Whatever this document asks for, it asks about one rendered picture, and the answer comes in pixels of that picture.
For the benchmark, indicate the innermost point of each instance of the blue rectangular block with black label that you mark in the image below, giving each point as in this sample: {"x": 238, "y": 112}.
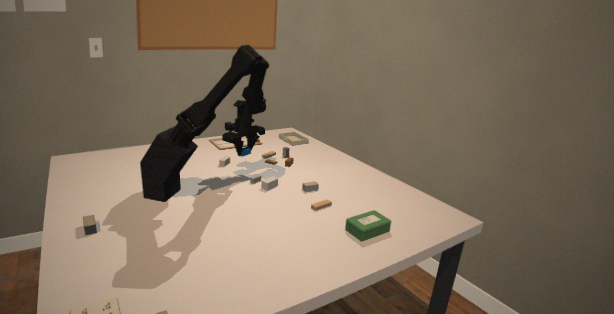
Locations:
{"x": 245, "y": 151}

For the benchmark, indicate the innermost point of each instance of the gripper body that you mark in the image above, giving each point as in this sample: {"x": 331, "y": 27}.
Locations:
{"x": 243, "y": 126}

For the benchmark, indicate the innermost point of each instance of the brown clipboard with white paper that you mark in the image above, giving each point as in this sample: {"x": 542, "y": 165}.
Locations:
{"x": 221, "y": 145}

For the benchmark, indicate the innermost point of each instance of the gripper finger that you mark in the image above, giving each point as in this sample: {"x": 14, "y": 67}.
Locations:
{"x": 251, "y": 141}
{"x": 239, "y": 147}

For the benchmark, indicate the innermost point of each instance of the shallow beige rectangular tray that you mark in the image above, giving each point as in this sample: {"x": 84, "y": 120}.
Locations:
{"x": 293, "y": 138}

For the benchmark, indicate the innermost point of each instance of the green box with white label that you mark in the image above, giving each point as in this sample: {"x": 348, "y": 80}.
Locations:
{"x": 368, "y": 225}

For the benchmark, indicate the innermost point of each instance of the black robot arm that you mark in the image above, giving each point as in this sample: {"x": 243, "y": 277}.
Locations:
{"x": 245, "y": 61}

